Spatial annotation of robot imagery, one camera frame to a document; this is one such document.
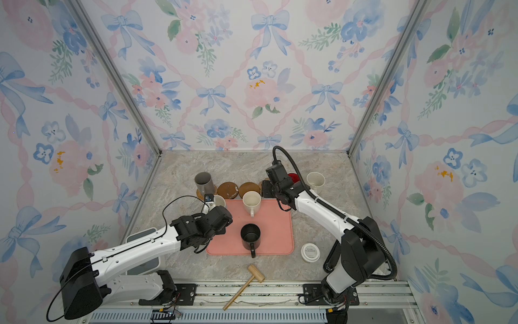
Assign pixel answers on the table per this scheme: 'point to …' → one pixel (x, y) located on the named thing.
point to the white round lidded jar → (310, 252)
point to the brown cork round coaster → (249, 186)
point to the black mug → (251, 235)
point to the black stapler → (332, 257)
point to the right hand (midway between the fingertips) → (268, 185)
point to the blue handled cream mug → (219, 200)
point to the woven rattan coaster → (199, 195)
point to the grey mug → (204, 183)
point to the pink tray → (276, 223)
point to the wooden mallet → (256, 274)
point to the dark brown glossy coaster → (228, 190)
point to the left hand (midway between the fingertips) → (221, 219)
